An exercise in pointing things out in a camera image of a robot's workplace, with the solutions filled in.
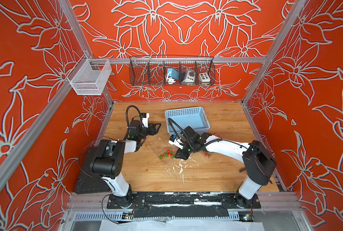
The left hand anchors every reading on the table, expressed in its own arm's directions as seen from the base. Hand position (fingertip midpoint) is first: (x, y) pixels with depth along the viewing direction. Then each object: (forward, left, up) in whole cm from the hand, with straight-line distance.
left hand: (157, 123), depth 93 cm
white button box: (+27, -30, +19) cm, 44 cm away
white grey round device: (+24, -20, +21) cm, 38 cm away
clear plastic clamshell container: (-14, -33, -11) cm, 37 cm away
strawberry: (-15, -8, -9) cm, 19 cm away
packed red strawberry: (-17, -32, -7) cm, 37 cm away
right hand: (-20, -12, -4) cm, 24 cm away
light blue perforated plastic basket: (+16, -27, -11) cm, 33 cm away
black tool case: (-37, +34, -6) cm, 50 cm away
